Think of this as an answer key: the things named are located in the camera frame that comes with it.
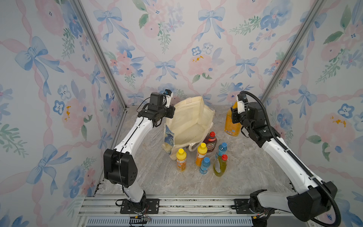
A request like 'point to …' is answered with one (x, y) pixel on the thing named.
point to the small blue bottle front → (205, 165)
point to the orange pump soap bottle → (230, 128)
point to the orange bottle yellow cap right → (202, 152)
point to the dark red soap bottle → (211, 142)
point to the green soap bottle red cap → (220, 165)
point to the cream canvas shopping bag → (194, 119)
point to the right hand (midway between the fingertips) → (237, 105)
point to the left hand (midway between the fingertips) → (174, 107)
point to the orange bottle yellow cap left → (181, 156)
